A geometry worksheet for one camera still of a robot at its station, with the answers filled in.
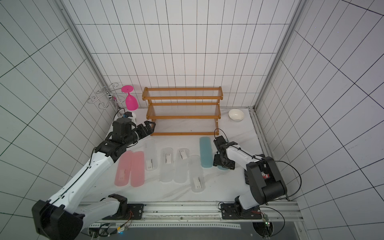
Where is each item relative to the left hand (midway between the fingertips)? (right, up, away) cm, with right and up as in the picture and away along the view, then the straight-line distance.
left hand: (149, 129), depth 78 cm
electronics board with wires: (+57, -45, -12) cm, 74 cm away
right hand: (+39, -22, +12) cm, 46 cm away
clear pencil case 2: (+7, -22, +10) cm, 26 cm away
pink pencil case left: (-17, -25, +6) cm, 31 cm away
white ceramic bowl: (+56, +9, +32) cm, 65 cm away
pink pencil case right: (-10, -24, +9) cm, 28 cm away
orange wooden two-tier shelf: (+2, +19, +44) cm, 48 cm away
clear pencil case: (-3, -19, +14) cm, 24 cm away
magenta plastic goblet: (-19, +17, +22) cm, 34 cm away
